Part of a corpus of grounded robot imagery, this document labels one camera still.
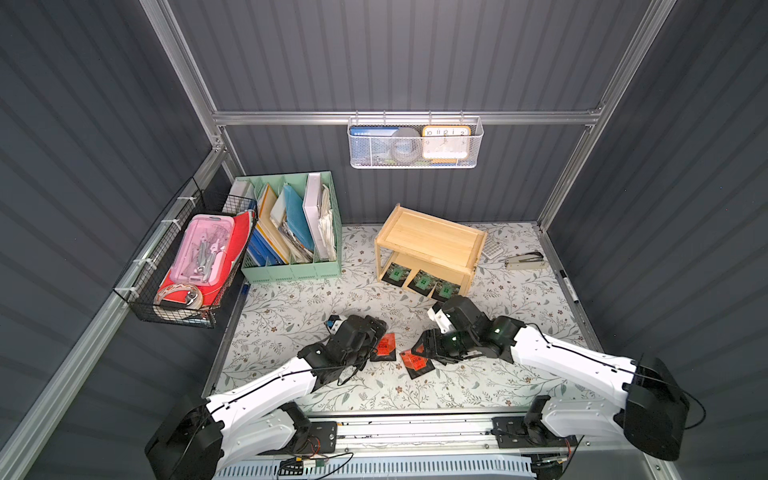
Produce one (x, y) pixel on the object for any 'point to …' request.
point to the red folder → (179, 295)
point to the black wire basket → (150, 271)
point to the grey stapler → (530, 260)
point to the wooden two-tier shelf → (438, 248)
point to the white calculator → (492, 248)
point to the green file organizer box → (274, 252)
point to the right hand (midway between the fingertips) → (423, 350)
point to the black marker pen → (569, 287)
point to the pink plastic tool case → (203, 257)
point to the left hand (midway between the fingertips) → (382, 333)
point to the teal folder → (297, 218)
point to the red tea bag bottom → (416, 363)
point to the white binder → (312, 211)
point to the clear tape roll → (193, 297)
